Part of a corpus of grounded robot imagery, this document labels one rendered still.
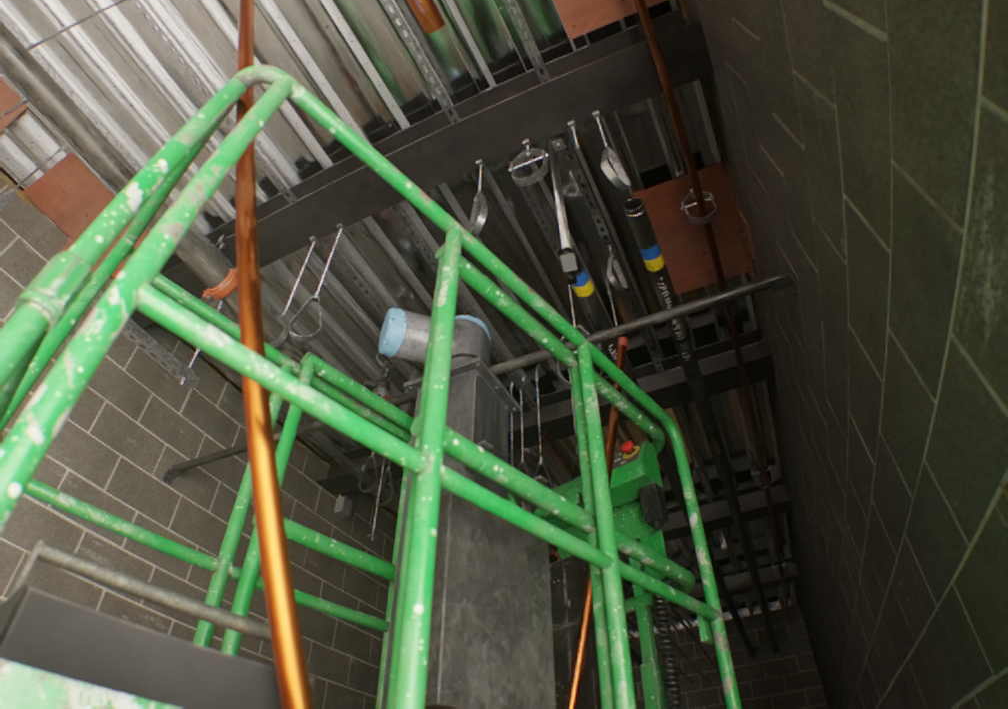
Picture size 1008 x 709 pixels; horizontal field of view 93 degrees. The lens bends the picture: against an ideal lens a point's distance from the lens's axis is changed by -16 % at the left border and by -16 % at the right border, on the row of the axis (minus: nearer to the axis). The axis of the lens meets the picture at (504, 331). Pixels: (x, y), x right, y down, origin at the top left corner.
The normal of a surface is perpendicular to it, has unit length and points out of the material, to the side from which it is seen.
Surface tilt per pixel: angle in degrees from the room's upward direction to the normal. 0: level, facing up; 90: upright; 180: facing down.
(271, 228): 180
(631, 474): 90
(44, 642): 90
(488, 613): 90
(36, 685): 90
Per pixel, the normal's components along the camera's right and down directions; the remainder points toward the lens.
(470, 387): -0.46, -0.63
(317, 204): 0.00, 0.70
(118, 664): 0.76, -0.47
